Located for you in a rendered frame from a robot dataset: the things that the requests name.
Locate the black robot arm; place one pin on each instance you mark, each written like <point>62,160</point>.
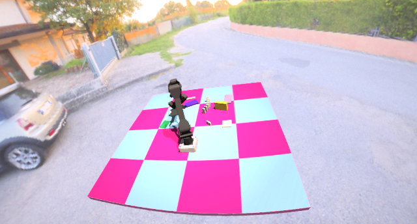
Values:
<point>175,90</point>

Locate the purple flat block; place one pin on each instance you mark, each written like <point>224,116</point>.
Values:
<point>190,103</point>

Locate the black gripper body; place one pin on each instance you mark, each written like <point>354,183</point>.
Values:
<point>172,104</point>

